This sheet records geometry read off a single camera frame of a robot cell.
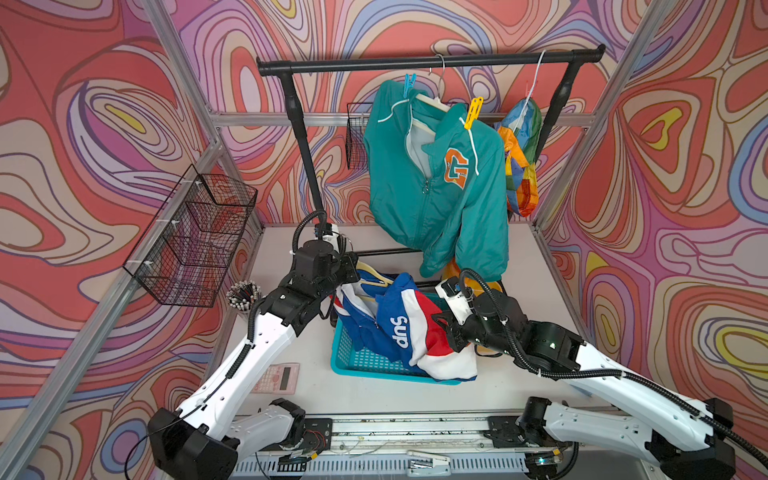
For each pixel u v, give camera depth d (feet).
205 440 1.20
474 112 1.76
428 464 2.26
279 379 2.67
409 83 2.04
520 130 2.32
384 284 2.37
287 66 1.71
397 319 2.43
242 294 2.68
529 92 1.95
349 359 2.77
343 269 2.09
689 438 1.28
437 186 2.34
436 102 1.93
